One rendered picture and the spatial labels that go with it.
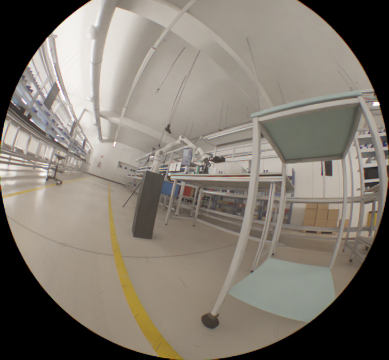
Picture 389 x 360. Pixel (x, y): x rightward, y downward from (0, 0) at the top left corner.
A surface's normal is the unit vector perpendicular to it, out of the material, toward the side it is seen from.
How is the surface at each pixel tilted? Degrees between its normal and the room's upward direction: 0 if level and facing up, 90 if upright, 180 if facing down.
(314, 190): 90
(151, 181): 90
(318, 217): 90
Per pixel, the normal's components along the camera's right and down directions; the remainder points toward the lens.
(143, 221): 0.52, -0.10
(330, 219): -0.76, -0.30
